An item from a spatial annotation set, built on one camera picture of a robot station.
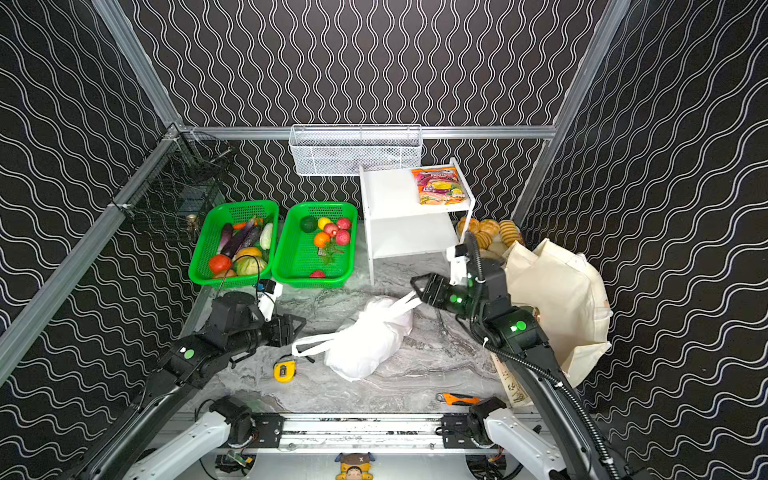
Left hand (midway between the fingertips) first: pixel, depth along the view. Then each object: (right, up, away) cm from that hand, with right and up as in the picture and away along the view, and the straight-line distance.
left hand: (303, 321), depth 72 cm
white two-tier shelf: (+27, +28, +8) cm, 39 cm away
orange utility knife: (+37, -22, +8) cm, 44 cm away
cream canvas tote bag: (+68, +2, +6) cm, 68 cm away
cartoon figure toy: (+13, -32, -4) cm, 35 cm away
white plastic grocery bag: (+14, -7, +6) cm, 17 cm away
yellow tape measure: (-8, -16, +10) cm, 20 cm away
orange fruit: (-4, +22, +38) cm, 44 cm away
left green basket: (-35, +20, +38) cm, 55 cm away
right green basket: (-6, +19, +38) cm, 43 cm away
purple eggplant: (-40, +25, +41) cm, 63 cm away
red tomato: (-37, +13, +30) cm, 50 cm away
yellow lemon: (-5, +29, +43) cm, 52 cm away
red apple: (+4, +22, +38) cm, 44 cm away
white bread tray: (+61, +23, +42) cm, 78 cm away
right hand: (+28, +10, -3) cm, 29 cm away
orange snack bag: (+34, +34, +8) cm, 49 cm away
